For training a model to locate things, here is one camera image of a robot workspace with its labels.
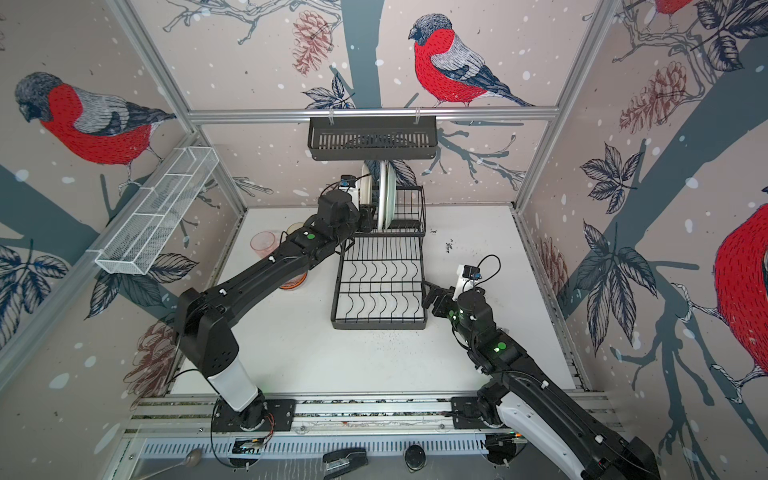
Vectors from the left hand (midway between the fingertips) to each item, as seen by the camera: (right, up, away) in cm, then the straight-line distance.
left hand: (371, 205), depth 80 cm
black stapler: (-5, -59, -14) cm, 61 cm away
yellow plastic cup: (-29, -6, +24) cm, 39 cm away
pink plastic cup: (-41, -12, +26) cm, 50 cm away
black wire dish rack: (+2, -22, +19) cm, 29 cm away
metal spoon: (-40, -60, -13) cm, 73 cm away
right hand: (+16, -22, -2) cm, 28 cm away
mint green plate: (+6, +3, -2) cm, 7 cm away
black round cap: (+10, -54, -20) cm, 58 cm away
